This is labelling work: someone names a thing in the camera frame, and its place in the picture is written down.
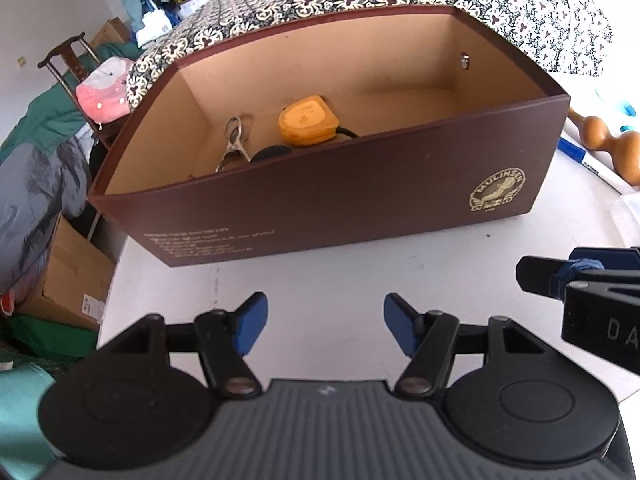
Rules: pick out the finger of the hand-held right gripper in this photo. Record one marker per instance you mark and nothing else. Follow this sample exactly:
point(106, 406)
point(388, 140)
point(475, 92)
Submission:
point(540, 274)
point(610, 256)

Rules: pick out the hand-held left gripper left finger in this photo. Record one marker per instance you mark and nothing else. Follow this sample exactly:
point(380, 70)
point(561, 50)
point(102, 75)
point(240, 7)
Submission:
point(250, 322)

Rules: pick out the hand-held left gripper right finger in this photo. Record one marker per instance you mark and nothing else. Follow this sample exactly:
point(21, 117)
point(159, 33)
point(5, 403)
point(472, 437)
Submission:
point(400, 325)

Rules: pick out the brown cardboard box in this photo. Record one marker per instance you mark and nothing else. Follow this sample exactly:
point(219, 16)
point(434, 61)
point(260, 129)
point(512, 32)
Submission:
point(350, 195)

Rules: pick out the black plastic spoon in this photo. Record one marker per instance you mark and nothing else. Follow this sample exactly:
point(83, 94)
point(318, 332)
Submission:
point(270, 154)

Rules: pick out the blue white marker pen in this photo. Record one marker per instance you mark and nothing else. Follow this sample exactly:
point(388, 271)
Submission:
point(590, 162)

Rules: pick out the wooden gourd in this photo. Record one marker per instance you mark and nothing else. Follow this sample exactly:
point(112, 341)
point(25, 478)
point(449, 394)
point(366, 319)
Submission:
point(595, 132)

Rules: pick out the blue white round dish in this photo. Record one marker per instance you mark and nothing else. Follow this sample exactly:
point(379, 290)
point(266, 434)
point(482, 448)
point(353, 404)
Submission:
point(627, 109)

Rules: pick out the large cardboard box with label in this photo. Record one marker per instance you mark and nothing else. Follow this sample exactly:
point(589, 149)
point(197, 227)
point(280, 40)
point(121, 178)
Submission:
point(70, 270)

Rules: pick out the green bag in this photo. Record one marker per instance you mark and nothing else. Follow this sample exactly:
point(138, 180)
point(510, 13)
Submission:
point(40, 340)

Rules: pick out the teal cloth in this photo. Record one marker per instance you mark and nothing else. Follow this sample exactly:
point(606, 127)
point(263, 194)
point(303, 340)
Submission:
point(20, 410)

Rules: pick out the grey clothing pile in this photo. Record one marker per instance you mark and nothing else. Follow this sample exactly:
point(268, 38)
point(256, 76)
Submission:
point(30, 185)

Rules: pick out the pink cushion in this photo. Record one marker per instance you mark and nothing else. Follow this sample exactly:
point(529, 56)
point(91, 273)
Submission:
point(105, 92)

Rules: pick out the green clothing pile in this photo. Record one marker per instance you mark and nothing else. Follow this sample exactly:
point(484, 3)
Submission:
point(45, 115)

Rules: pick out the white bag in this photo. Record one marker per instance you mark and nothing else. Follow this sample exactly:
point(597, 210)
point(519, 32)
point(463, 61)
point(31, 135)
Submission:
point(155, 25)

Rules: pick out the small plain cardboard box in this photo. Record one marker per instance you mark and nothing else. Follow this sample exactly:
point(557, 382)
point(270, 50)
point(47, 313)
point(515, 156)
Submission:
point(107, 32)

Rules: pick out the dark wooden chair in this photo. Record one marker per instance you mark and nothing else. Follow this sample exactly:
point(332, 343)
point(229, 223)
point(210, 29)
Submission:
point(62, 55)

